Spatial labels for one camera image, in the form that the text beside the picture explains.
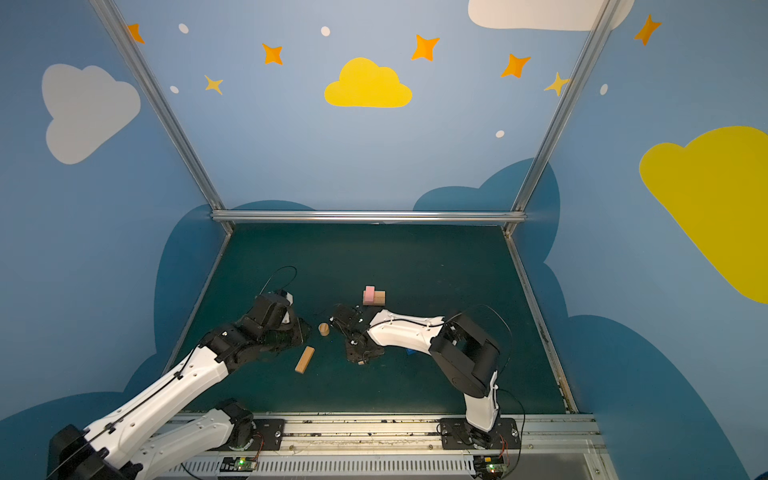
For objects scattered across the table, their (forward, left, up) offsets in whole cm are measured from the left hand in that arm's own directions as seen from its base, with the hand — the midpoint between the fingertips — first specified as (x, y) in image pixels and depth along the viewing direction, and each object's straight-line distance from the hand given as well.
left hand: (314, 331), depth 79 cm
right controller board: (-28, -45, -13) cm, 54 cm away
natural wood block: (+17, -17, -11) cm, 27 cm away
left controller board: (-29, +16, -13) cm, 35 cm away
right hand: (-1, -12, -11) cm, 16 cm away
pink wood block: (+18, -13, -11) cm, 25 cm away
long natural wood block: (-3, +4, -12) cm, 14 cm away
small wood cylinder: (+6, 0, -11) cm, 12 cm away
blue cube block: (-1, -27, -12) cm, 29 cm away
